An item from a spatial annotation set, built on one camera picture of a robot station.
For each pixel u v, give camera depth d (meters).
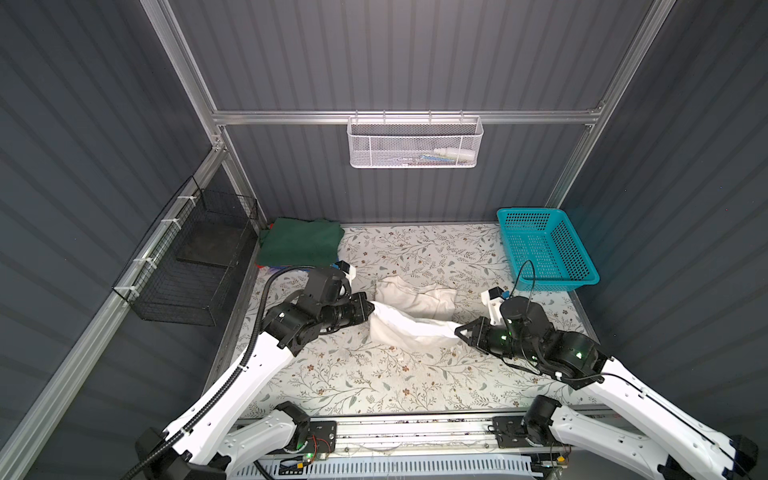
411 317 0.75
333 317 0.58
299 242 1.08
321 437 0.73
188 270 0.73
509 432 0.73
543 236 1.16
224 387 0.41
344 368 0.85
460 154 0.87
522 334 0.51
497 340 0.59
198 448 0.37
